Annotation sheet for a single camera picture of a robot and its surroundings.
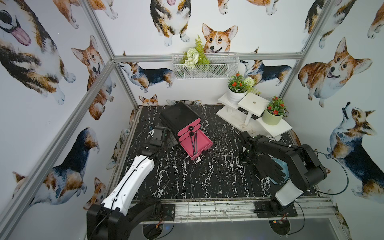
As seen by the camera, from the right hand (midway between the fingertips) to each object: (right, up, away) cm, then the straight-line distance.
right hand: (242, 164), depth 90 cm
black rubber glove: (+12, 0, -6) cm, 13 cm away
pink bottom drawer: (-23, +11, +10) cm, 28 cm away
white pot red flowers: (-2, +47, +1) cm, 47 cm away
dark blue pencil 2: (-28, +11, +10) cm, 32 cm away
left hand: (-43, +17, -8) cm, 47 cm away
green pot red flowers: (+16, +30, -8) cm, 35 cm away
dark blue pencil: (-30, +8, +5) cm, 31 cm away
